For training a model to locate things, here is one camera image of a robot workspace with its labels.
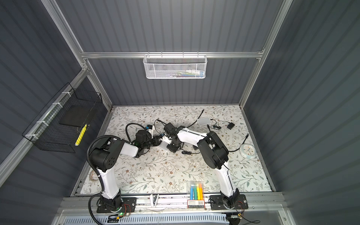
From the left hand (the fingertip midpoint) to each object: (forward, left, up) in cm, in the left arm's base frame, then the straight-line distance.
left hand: (164, 139), depth 99 cm
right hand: (-7, -7, -2) cm, 10 cm away
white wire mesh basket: (+62, -10, +21) cm, 66 cm away
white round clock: (-14, -55, +2) cm, 57 cm away
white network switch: (+14, -32, +1) cm, 35 cm away
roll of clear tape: (-23, +42, -2) cm, 48 cm away
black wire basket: (-8, +51, +27) cm, 58 cm away
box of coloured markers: (-37, -19, 0) cm, 42 cm away
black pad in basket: (0, +46, +27) cm, 53 cm away
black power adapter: (+8, -51, +1) cm, 51 cm away
